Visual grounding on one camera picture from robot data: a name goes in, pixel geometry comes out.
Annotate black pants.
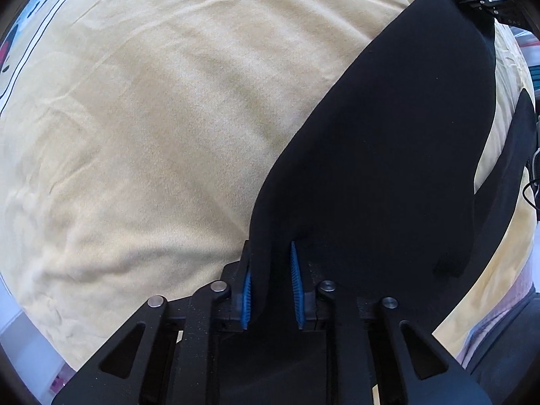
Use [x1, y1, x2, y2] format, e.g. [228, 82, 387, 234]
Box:
[247, 0, 535, 331]

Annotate yellow dinosaur bed cover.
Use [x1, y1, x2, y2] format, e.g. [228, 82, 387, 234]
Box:
[1, 0, 535, 369]

